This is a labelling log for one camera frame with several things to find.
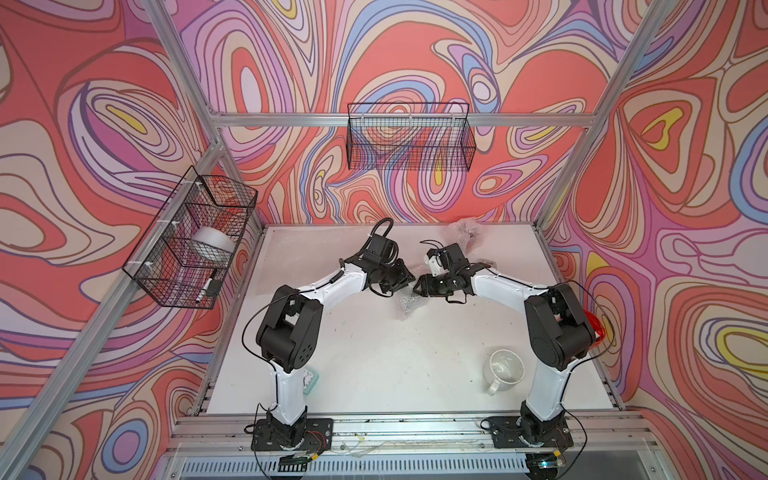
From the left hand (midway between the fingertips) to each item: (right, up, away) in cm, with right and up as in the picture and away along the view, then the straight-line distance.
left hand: (418, 280), depth 90 cm
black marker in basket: (-54, +2, -15) cm, 56 cm away
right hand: (+2, -6, +5) cm, 7 cm away
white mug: (+23, -25, -7) cm, 35 cm away
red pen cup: (+46, -11, -12) cm, 49 cm away
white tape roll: (-51, +10, -20) cm, 56 cm away
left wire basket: (-56, +8, -22) cm, 61 cm away
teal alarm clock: (-31, -27, -9) cm, 42 cm away
